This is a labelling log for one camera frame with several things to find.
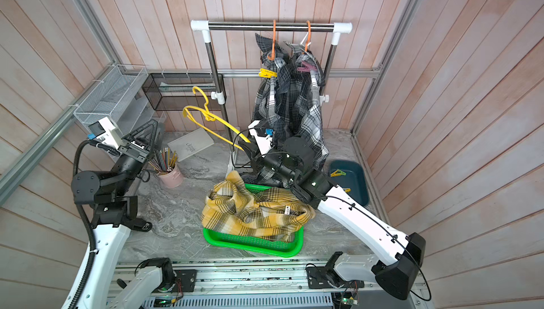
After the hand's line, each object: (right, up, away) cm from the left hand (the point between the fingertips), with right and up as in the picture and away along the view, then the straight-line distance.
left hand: (164, 127), depth 53 cm
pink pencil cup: (-16, -18, +39) cm, 46 cm away
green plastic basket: (+35, -44, +27) cm, 62 cm away
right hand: (+19, -3, +8) cm, 21 cm away
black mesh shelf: (-13, +19, +35) cm, 42 cm away
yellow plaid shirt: (+14, -26, +20) cm, 36 cm away
